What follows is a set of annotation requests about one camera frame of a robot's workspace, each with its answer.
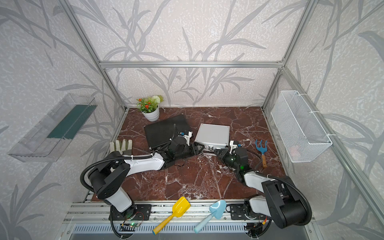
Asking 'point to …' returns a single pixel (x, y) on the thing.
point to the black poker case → (162, 131)
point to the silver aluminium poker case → (213, 137)
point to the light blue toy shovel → (218, 208)
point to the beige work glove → (121, 146)
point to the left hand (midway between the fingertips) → (203, 148)
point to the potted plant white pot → (149, 107)
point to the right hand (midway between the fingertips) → (213, 150)
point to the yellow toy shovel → (179, 208)
